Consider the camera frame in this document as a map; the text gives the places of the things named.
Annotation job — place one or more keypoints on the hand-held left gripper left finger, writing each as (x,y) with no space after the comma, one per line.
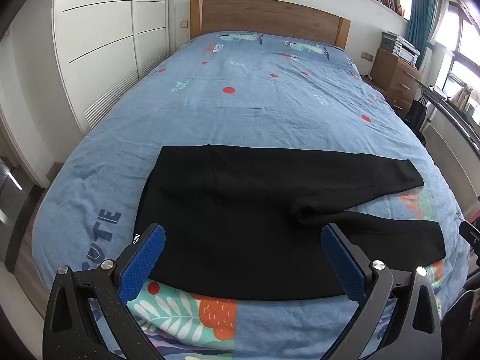
(144,258)

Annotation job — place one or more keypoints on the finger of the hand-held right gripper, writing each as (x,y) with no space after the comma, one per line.
(469,233)

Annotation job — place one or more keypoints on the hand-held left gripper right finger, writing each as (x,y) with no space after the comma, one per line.
(343,262)

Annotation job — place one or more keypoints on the black pants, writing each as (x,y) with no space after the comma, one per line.
(243,213)

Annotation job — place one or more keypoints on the desk with black edge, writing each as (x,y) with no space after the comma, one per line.
(450,110)

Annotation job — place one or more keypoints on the black bag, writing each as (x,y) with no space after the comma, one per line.
(416,118)

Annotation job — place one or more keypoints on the dark glossy cabinet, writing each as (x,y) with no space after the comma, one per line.
(15,202)

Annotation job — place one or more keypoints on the wooden dresser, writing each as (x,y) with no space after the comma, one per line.
(393,75)

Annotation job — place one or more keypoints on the blue printed bedsheet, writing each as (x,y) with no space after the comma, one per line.
(243,112)

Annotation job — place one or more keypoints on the window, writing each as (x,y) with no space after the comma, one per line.
(461,45)

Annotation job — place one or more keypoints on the white printer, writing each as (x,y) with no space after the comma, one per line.
(399,47)

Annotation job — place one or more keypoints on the long teal curtain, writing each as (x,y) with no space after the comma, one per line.
(420,22)

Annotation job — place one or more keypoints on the white wardrobe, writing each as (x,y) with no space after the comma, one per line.
(101,45)

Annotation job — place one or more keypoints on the wooden headboard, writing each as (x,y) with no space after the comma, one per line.
(262,15)

